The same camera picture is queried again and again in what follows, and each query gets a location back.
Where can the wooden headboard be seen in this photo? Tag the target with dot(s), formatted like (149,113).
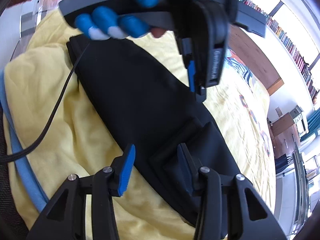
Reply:
(260,65)

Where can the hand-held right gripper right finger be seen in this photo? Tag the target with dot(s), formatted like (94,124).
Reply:
(185,170)

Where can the white printer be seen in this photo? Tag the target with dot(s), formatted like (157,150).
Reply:
(298,120)

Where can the black pants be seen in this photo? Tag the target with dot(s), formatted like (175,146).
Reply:
(130,100)

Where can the black fabric chair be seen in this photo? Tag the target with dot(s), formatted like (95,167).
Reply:
(7,205)

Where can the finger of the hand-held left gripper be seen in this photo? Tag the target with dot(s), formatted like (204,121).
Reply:
(191,76)

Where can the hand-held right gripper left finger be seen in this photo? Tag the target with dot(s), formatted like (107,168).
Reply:
(127,170)

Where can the row of books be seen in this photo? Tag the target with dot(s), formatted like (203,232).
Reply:
(292,45)

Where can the black bag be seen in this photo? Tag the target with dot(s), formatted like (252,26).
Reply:
(282,163)

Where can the yellow printed blanket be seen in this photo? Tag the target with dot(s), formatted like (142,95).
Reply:
(62,130)

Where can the wall socket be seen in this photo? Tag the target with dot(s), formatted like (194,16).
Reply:
(278,111)

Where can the teal curtain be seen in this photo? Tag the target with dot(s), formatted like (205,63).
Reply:
(312,125)

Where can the white wardrobe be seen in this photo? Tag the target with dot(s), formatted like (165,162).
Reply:
(30,12)

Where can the wooden dresser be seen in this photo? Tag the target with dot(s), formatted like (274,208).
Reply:
(285,135)

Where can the person's left hand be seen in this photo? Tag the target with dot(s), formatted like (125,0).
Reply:
(100,20)

